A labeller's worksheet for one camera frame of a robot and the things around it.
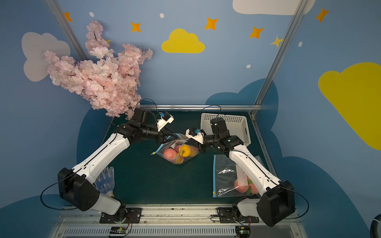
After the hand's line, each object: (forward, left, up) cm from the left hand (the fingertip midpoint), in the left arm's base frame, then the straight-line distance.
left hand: (176, 133), depth 74 cm
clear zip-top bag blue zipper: (-14, -32, -26) cm, 43 cm away
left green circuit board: (-39, +27, -28) cm, 56 cm away
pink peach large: (-20, -42, -20) cm, 51 cm away
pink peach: (-5, +4, -13) cm, 15 cm away
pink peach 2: (+2, 0, -18) cm, 18 cm away
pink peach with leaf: (-20, -35, -21) cm, 46 cm away
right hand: (-2, -7, -2) cm, 8 cm away
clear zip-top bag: (-2, +1, -14) cm, 15 cm away
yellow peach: (-1, -4, -15) cm, 16 cm away
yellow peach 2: (-6, -1, -18) cm, 19 cm away
